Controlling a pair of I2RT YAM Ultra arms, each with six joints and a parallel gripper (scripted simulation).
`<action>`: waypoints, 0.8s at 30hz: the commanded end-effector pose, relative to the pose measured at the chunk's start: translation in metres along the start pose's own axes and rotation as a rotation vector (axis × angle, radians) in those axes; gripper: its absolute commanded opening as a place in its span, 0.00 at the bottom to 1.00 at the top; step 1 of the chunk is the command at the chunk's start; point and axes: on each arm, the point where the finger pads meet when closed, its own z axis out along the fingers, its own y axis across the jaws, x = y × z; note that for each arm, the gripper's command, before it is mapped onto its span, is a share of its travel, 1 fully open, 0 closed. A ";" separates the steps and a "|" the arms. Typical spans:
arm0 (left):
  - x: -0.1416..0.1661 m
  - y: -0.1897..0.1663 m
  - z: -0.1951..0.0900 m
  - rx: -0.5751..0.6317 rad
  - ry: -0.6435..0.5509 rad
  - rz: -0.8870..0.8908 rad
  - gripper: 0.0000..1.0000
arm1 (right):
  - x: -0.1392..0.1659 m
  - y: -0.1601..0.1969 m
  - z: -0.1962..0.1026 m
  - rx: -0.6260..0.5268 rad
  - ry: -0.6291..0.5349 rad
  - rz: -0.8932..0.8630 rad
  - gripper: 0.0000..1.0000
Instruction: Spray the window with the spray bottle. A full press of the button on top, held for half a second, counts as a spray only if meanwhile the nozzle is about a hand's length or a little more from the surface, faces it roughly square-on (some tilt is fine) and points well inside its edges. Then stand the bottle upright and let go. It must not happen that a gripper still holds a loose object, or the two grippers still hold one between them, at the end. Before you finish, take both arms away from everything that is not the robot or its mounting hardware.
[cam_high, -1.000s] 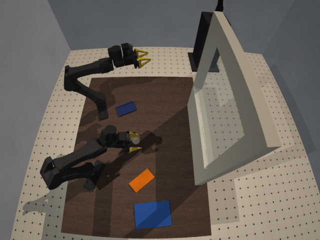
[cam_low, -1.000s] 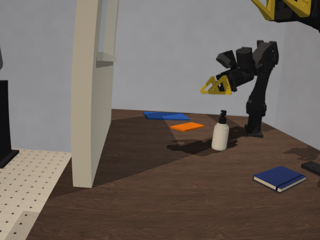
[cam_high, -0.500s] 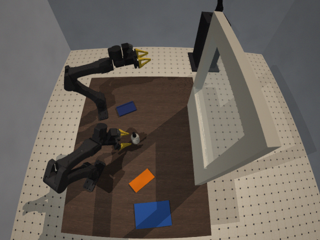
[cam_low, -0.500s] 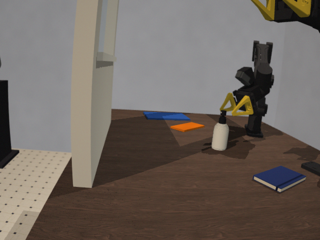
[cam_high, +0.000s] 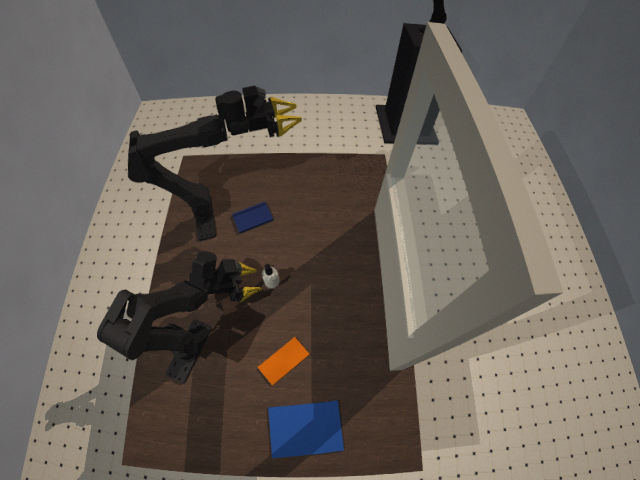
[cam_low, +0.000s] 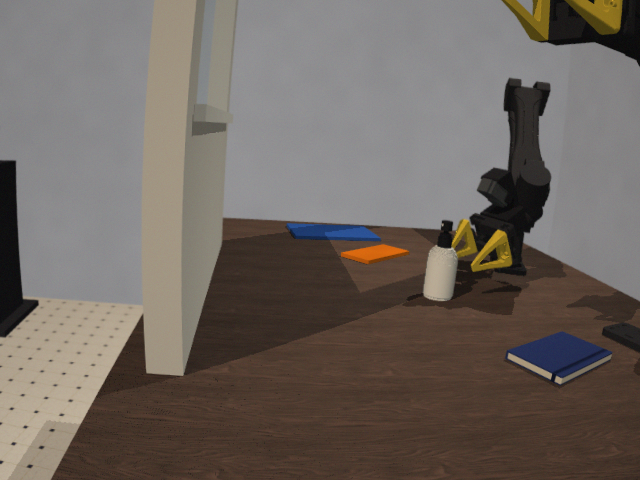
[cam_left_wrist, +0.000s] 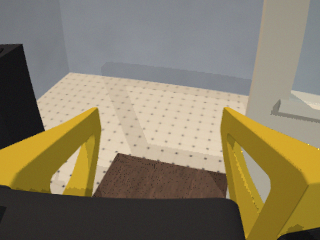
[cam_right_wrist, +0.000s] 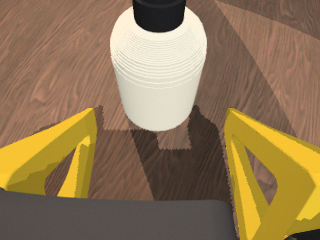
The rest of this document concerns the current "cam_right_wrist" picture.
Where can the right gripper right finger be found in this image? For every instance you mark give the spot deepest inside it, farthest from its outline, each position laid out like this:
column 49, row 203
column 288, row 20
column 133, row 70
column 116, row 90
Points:
column 296, row 167

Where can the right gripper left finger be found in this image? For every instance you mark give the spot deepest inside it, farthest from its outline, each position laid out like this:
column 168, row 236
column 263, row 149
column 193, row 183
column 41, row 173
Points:
column 25, row 164

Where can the white spray bottle with black spray head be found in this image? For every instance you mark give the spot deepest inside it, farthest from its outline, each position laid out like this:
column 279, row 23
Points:
column 158, row 49

